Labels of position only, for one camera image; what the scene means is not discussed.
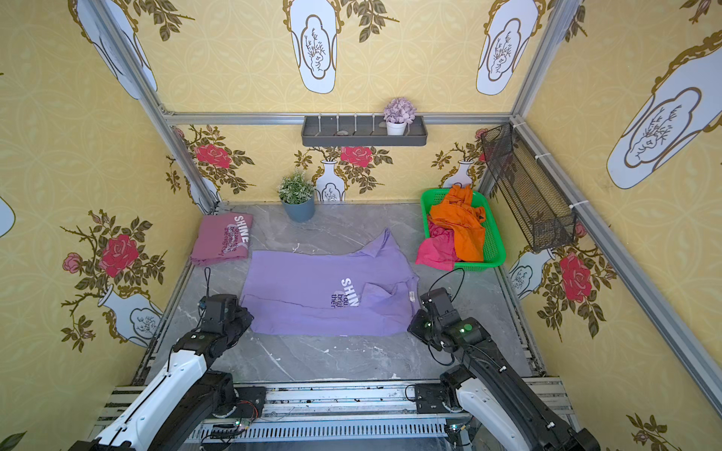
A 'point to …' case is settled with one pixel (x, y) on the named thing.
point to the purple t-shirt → (365, 291)
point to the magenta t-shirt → (440, 250)
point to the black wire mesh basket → (545, 218)
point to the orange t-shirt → (458, 212)
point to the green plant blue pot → (296, 193)
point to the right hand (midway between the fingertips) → (411, 327)
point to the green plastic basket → (494, 250)
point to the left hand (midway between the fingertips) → (253, 313)
